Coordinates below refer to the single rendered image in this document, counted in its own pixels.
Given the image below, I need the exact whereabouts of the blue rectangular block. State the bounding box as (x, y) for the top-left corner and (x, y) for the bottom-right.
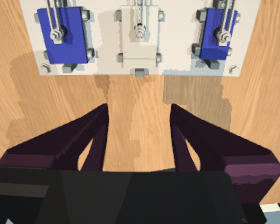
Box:
(197, 7), (238, 60)

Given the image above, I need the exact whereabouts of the blue flat plate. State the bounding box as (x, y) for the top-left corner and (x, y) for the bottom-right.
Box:
(37, 6), (89, 64)

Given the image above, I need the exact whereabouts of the toggle clamp with red handle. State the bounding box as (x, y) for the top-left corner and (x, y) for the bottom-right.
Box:
(45, 0), (68, 44)

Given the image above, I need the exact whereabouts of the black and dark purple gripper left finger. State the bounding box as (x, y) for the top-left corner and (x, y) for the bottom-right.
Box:
(0, 103), (109, 171)

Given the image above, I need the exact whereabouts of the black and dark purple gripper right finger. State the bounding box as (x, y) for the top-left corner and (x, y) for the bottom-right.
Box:
(169, 103), (280, 204)

